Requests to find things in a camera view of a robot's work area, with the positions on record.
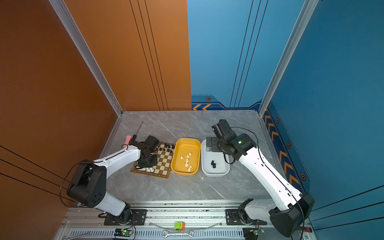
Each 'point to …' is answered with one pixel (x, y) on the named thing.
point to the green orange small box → (179, 225)
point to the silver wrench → (166, 234)
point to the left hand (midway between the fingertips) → (152, 163)
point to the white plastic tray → (222, 167)
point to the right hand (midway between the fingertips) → (214, 144)
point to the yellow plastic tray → (186, 158)
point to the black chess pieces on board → (166, 146)
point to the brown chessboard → (164, 152)
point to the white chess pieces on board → (147, 169)
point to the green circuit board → (123, 232)
